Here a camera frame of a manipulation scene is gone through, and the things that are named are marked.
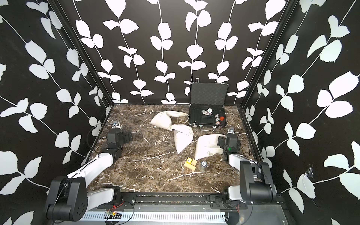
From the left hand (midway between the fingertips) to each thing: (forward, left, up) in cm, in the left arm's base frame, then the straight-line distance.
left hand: (122, 129), depth 88 cm
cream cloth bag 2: (+12, -25, -6) cm, 28 cm away
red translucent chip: (+16, -71, -12) cm, 74 cm away
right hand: (-3, -70, -6) cm, 70 cm away
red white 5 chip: (+11, -67, -12) cm, 69 cm away
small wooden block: (-19, -45, -11) cm, 50 cm away
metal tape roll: (-22, -51, -7) cm, 55 cm away
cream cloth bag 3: (-4, -39, -4) cm, 39 cm away
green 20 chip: (+15, -67, -12) cm, 70 cm away
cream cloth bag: (-10, -54, -8) cm, 56 cm away
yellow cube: (-18, -42, -11) cm, 47 cm away
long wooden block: (-21, -42, -12) cm, 49 cm away
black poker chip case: (+25, -60, -11) cm, 66 cm away
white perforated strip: (-47, -51, -13) cm, 71 cm away
